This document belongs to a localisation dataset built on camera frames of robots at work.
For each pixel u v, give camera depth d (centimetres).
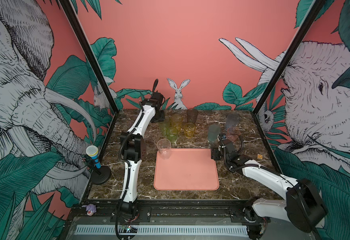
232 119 119
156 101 73
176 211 76
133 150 60
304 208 41
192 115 103
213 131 101
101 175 85
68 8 70
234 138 107
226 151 65
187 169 90
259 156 95
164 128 101
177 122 99
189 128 113
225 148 65
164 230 70
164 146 99
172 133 104
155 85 82
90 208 71
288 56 86
